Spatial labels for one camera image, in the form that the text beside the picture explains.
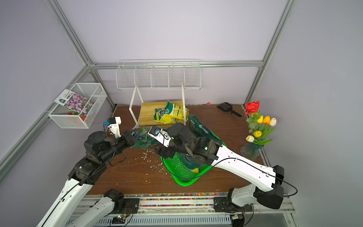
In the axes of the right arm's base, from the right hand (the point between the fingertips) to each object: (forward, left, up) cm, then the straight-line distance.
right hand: (159, 138), depth 62 cm
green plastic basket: (-5, -9, -33) cm, 35 cm away
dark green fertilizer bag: (-5, -13, -14) cm, 20 cm away
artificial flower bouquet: (+12, -52, -8) cm, 54 cm away
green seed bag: (+3, +10, -8) cm, 13 cm away
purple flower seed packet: (+21, +47, +3) cm, 51 cm away
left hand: (+4, +9, +1) cm, 10 cm away
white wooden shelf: (+31, +14, -14) cm, 37 cm away
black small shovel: (+48, -46, -30) cm, 72 cm away
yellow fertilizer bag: (+21, -3, -7) cm, 22 cm away
